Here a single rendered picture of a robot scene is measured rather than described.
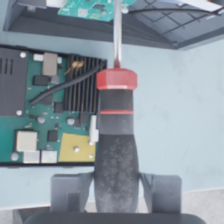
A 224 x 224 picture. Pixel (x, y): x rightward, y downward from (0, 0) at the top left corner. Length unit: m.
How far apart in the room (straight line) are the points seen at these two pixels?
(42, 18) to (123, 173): 0.24
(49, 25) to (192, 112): 0.23
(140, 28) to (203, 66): 0.12
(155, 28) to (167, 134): 0.14
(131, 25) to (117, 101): 0.24
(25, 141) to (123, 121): 0.16
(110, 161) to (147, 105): 0.24
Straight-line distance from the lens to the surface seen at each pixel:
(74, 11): 0.31
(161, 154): 0.41
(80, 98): 0.33
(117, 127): 0.16
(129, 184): 0.16
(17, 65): 0.32
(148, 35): 0.40
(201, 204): 1.85
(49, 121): 0.33
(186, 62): 0.43
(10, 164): 0.34
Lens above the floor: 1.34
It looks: 66 degrees down
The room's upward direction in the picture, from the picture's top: 89 degrees clockwise
